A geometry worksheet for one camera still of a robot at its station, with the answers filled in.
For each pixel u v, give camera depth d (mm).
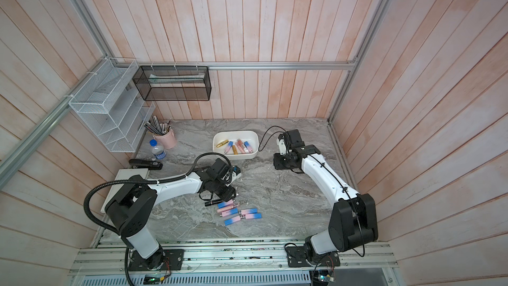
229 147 1070
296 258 732
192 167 717
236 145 1077
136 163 972
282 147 781
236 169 831
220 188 766
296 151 603
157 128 1034
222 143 1081
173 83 1042
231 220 820
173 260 735
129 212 463
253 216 837
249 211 850
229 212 837
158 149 960
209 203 858
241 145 1070
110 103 744
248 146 1070
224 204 854
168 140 1040
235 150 1056
